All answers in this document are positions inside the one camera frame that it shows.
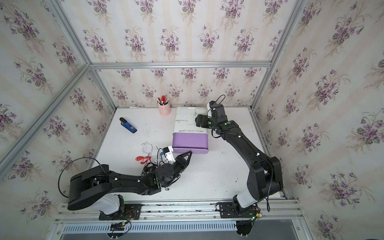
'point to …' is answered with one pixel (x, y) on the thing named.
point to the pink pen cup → (165, 110)
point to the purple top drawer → (196, 142)
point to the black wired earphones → (149, 167)
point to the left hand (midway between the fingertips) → (195, 156)
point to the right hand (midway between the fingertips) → (203, 120)
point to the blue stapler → (127, 125)
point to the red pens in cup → (163, 101)
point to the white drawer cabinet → (184, 119)
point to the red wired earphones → (144, 160)
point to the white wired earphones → (147, 148)
